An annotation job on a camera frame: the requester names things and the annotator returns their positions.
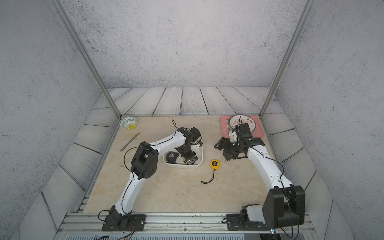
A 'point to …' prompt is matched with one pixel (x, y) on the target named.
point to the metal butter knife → (130, 141)
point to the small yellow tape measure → (215, 164)
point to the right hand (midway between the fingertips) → (220, 148)
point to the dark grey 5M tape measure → (171, 156)
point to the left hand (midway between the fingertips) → (191, 159)
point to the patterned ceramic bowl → (128, 122)
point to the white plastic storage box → (199, 153)
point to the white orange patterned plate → (239, 119)
